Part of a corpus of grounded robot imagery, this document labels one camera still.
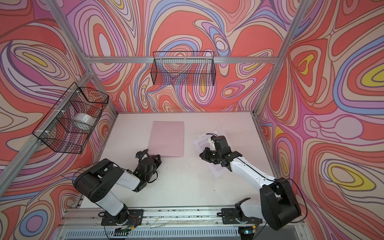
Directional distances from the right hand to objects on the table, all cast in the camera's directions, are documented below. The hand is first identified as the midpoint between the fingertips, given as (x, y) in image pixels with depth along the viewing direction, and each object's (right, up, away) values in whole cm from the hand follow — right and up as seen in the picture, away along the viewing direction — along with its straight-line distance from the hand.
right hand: (201, 157), depth 84 cm
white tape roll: (-59, +21, -12) cm, 63 cm away
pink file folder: (-23, +9, +18) cm, 31 cm away
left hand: (-23, +1, +8) cm, 25 cm away
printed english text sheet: (+1, +7, +17) cm, 19 cm away
